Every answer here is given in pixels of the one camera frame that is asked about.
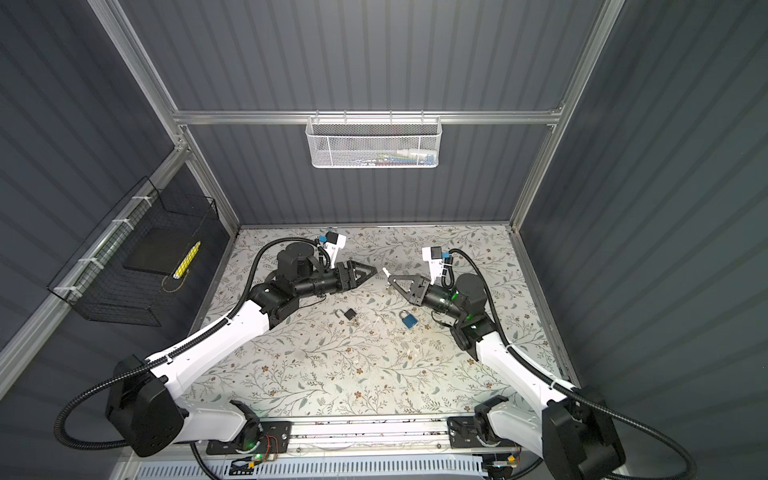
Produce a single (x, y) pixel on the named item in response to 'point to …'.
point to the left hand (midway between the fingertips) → (373, 272)
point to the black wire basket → (94, 282)
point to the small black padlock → (349, 314)
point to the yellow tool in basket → (183, 266)
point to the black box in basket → (162, 250)
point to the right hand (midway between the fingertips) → (392, 286)
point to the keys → (386, 272)
